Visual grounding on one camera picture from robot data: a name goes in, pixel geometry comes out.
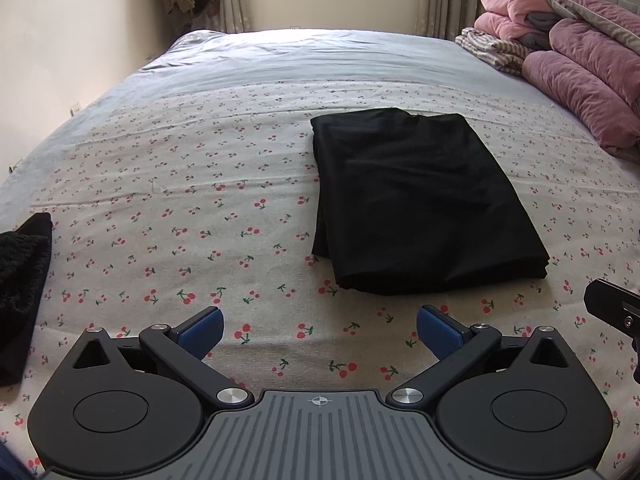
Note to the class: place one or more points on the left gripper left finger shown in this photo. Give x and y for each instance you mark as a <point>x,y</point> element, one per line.
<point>180,352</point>

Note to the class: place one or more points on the grey blue bed cover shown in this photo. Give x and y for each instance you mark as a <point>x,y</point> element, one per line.
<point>211,60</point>

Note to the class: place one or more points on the pink folded blanket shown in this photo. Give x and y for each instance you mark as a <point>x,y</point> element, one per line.
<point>527,22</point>

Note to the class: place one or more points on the purple grey folded quilt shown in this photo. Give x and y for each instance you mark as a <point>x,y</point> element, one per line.
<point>592,69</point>

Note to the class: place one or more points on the cherry print bed sheet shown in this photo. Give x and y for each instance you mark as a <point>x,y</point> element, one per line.
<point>173,203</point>

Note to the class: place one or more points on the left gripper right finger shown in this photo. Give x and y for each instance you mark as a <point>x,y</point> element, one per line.
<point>461,351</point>

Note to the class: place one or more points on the striped folded cloth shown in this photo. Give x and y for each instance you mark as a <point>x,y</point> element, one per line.
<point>503,55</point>

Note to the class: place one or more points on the black pants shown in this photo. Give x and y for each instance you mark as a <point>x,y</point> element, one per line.
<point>414,205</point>

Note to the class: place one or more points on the black garment at edge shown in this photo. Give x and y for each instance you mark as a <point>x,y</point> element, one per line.
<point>25,260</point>

